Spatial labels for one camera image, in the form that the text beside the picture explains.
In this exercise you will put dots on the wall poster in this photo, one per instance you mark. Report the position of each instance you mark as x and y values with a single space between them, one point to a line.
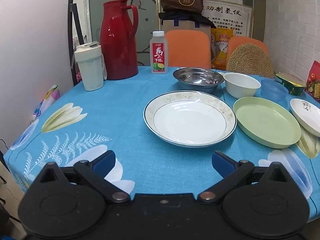
232 17

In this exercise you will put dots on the stainless steel bowl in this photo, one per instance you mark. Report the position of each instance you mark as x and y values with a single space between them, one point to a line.
197 78

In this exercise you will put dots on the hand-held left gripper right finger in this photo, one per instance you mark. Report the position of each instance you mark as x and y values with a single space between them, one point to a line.
221 163

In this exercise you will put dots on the black metal stand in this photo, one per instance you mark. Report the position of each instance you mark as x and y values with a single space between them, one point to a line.
70 30

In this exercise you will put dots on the pale green plate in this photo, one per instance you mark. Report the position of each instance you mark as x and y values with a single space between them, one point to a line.
265 120

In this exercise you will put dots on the green snack packet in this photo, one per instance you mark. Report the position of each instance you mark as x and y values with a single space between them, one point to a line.
290 83

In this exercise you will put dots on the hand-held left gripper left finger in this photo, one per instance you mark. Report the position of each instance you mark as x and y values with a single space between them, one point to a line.
106 162

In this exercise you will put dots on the small white floral plate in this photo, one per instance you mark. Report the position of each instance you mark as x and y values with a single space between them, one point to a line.
307 117

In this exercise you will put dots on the large white rimmed plate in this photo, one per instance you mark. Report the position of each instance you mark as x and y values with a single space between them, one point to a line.
190 120

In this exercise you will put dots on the red thermos jug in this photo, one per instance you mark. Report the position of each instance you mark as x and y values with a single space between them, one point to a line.
117 42

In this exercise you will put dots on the brown paper bag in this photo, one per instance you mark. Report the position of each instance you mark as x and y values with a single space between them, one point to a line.
185 25

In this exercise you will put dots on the orange chair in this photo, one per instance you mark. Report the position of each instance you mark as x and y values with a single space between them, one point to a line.
237 42
187 50

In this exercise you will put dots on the black cloth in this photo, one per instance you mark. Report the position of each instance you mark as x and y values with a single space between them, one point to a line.
175 15

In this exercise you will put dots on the yellow food package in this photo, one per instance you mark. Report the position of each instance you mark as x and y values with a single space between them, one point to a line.
220 52

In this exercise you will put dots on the red packet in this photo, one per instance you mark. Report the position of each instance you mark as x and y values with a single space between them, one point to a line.
315 80

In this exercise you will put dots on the blue plastic bowl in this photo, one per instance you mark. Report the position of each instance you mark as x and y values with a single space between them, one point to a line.
273 91

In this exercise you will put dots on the white ceramic bowl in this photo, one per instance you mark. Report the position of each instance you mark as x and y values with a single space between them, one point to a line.
240 87

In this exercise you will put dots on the colourful printed cloth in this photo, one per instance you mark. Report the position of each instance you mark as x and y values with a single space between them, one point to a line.
47 100

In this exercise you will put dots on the blue floral tablecloth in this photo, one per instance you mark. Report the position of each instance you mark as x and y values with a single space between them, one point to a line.
112 110

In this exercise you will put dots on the woven straw cushion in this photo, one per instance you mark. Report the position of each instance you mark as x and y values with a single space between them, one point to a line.
250 60

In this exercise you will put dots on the clear juice bottle red label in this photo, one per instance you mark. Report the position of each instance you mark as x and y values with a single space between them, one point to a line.
158 55

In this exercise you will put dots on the pale green tumbler cup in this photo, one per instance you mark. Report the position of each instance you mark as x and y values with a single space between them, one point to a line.
90 70

